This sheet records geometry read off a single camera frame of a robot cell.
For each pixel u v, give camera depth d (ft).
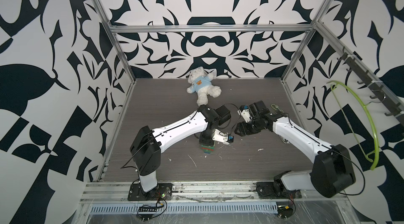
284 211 2.35
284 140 1.84
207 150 2.86
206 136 2.22
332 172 1.37
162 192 2.40
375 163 1.89
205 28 3.00
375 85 1.93
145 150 1.43
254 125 2.33
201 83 3.54
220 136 2.25
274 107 3.44
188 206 2.34
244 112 2.60
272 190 2.41
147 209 2.39
